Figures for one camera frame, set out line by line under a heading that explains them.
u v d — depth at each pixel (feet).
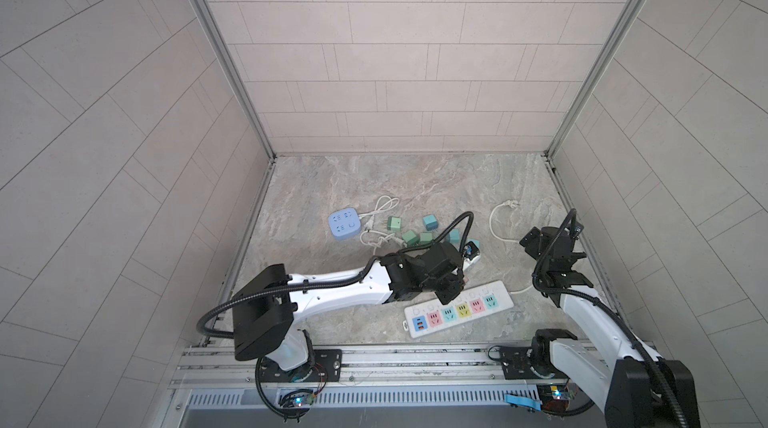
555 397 2.23
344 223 3.09
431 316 2.52
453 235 1.83
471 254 2.08
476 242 2.99
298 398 2.13
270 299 1.53
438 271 1.82
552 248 2.03
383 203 3.24
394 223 3.14
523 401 2.12
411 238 2.96
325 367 2.31
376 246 2.95
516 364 2.33
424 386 2.27
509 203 3.32
